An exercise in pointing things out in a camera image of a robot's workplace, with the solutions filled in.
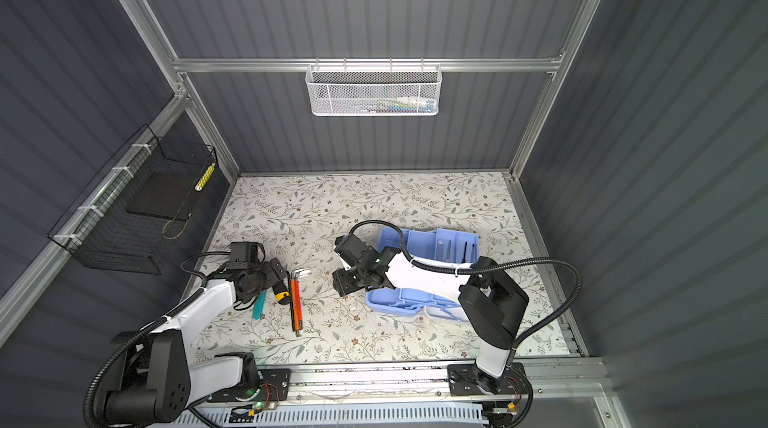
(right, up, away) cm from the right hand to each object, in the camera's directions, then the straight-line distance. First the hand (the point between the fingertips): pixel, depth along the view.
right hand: (342, 285), depth 83 cm
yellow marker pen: (-38, +29, -2) cm, 48 cm away
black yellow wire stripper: (-18, -4, +4) cm, 19 cm away
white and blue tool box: (+28, +11, +3) cm, 30 cm away
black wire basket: (-51, +16, -17) cm, 56 cm away
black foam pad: (-46, +26, -7) cm, 53 cm away
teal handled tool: (-25, -7, +4) cm, 26 cm away
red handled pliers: (-14, -5, +5) cm, 16 cm away
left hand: (-23, 0, +7) cm, 24 cm away
